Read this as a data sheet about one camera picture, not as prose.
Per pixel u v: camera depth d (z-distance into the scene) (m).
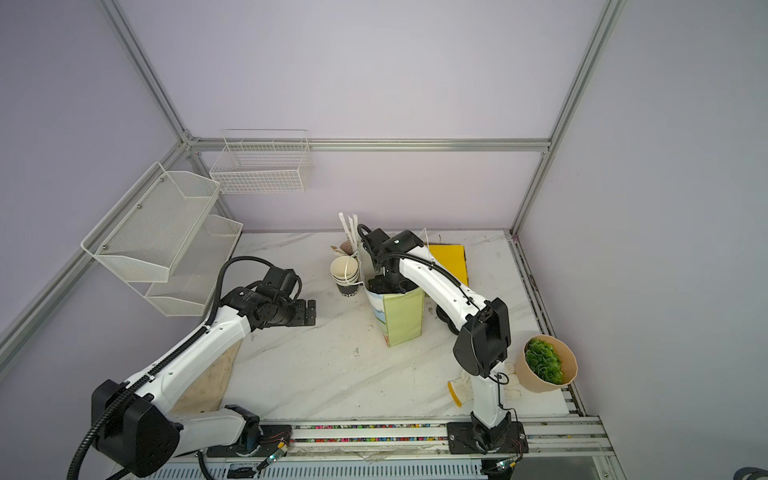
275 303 0.58
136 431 0.39
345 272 0.92
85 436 0.39
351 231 1.01
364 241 0.67
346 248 1.04
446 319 0.95
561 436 0.76
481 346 0.53
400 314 0.75
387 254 0.58
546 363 0.75
